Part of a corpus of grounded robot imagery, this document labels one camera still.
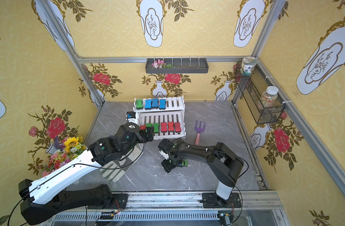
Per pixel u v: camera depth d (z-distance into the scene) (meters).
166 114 0.95
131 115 0.59
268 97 0.65
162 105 0.79
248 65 0.85
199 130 1.04
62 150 0.75
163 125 0.90
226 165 0.45
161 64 0.88
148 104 0.81
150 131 0.62
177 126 0.88
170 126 0.88
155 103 0.83
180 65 0.92
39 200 0.38
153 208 0.73
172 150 0.64
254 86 0.92
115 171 0.84
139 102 0.81
